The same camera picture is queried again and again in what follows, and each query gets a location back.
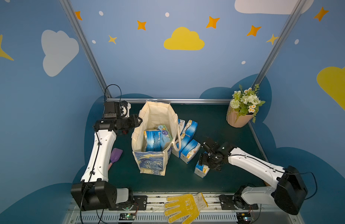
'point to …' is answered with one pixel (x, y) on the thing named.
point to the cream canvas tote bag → (155, 163)
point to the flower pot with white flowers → (244, 105)
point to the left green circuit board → (127, 216)
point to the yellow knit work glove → (188, 205)
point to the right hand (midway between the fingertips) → (205, 163)
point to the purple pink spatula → (115, 155)
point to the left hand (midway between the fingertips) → (141, 119)
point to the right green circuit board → (244, 218)
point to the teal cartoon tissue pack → (166, 137)
